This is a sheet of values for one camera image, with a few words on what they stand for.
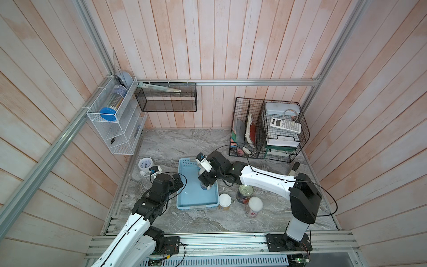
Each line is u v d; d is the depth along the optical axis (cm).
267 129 92
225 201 80
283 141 90
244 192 80
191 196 87
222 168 63
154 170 69
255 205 75
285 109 98
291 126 92
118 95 76
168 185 60
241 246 74
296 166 95
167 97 104
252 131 118
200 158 73
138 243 59
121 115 74
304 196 45
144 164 98
